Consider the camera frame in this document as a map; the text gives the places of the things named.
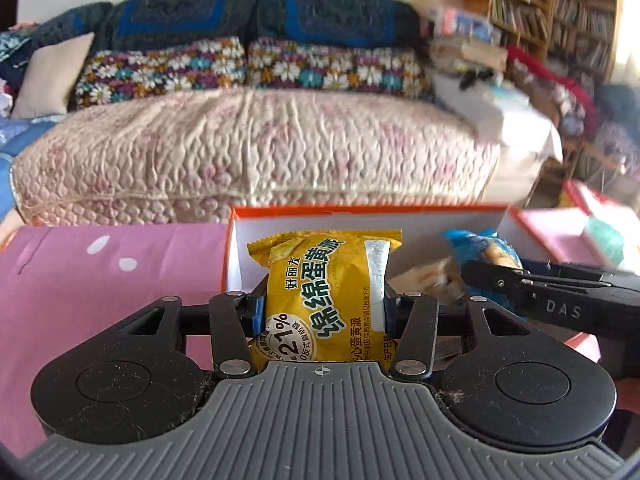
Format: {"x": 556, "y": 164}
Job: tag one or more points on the pink floral tablecloth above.
{"x": 100, "y": 285}

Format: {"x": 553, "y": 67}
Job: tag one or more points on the blue cookie packet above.
{"x": 475, "y": 247}

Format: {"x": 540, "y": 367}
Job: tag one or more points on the stack of books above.
{"x": 465, "y": 42}

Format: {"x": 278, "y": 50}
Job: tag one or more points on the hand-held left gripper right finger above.
{"x": 392, "y": 312}

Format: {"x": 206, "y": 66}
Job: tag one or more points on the quilted pink sofa cover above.
{"x": 250, "y": 150}

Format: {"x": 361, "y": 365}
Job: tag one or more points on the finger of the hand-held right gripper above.
{"x": 495, "y": 280}

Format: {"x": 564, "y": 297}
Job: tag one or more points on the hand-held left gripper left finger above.
{"x": 258, "y": 312}

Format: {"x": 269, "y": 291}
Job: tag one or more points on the yellow pie packet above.
{"x": 320, "y": 285}

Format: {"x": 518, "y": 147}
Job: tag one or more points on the orange cardboard box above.
{"x": 350, "y": 222}

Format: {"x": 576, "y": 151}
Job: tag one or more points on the clear bag of fried snacks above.
{"x": 425, "y": 280}

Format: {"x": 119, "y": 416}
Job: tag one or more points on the floral cushion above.
{"x": 340, "y": 67}
{"x": 165, "y": 72}

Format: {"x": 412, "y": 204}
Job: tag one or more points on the pile of clothes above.
{"x": 12, "y": 55}

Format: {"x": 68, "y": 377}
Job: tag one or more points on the wooden bookshelf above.
{"x": 565, "y": 10}

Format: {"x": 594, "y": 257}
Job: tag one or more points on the teal tissue pack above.
{"x": 605, "y": 240}

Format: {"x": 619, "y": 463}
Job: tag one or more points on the red and white cloth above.
{"x": 585, "y": 200}

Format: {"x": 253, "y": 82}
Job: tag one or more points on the beige pillow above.
{"x": 50, "y": 77}

